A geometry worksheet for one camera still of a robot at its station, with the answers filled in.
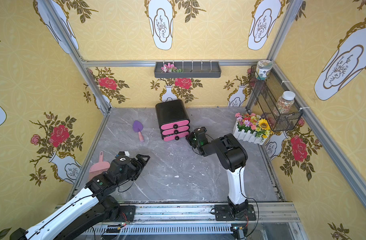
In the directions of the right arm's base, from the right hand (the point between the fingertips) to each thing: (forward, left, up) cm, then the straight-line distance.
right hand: (189, 132), depth 104 cm
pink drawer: (-4, +9, +13) cm, 17 cm away
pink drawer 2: (-5, +9, +1) cm, 10 cm away
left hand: (-27, +23, +11) cm, 37 cm away
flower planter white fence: (-4, -37, +12) cm, 39 cm away
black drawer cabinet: (-2, +10, +16) cm, 19 cm away
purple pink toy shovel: (+5, +39, -2) cm, 39 cm away
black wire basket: (+11, -48, +24) cm, 55 cm away
